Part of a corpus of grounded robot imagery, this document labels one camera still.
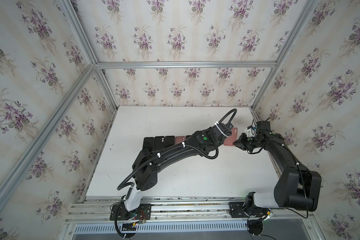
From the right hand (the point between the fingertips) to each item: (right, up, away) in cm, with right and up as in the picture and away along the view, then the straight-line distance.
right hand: (233, 143), depth 85 cm
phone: (-52, -2, +13) cm, 54 cm away
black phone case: (-45, -2, +15) cm, 48 cm away
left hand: (-12, +7, -6) cm, 16 cm away
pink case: (-2, +1, +2) cm, 3 cm away
